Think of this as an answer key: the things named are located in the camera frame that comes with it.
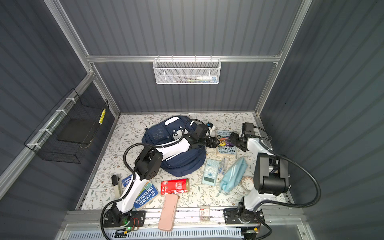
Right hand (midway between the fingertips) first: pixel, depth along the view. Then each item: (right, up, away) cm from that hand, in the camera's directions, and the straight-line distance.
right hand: (236, 141), depth 95 cm
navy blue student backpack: (-43, +7, +9) cm, 44 cm away
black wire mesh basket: (-88, +6, -25) cm, 92 cm away
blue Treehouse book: (-52, -26, -15) cm, 60 cm away
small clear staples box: (-22, -34, -22) cm, 46 cm away
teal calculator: (-17, -18, -8) cm, 26 cm away
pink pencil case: (-40, -35, -24) cm, 59 cm away
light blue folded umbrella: (-5, -18, -13) cm, 22 cm away
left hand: (-13, +1, +1) cm, 13 cm away
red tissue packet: (-38, -24, -13) cm, 47 cm away
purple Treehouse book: (-6, -4, +1) cm, 7 cm away
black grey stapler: (-70, -21, -14) cm, 74 cm away
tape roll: (+3, -23, -11) cm, 25 cm away
